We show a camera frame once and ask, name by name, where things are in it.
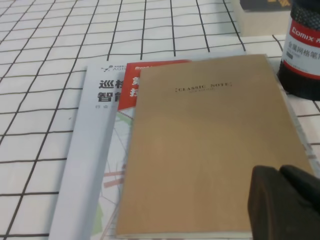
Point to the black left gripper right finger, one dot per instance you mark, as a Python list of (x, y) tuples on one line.
[(299, 195)]

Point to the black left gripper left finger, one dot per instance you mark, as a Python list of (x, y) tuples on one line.
[(264, 208)]

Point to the black mesh pen holder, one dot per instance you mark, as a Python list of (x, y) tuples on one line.
[(299, 69)]

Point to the brown kraft notebook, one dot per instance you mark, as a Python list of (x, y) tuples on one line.
[(199, 129)]

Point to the red and white booklet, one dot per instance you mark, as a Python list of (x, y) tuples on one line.
[(130, 85)]

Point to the black textbook with yellow text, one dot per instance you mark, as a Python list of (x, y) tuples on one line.
[(265, 5)]

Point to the white brochure with blue text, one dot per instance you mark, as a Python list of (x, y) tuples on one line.
[(87, 204)]

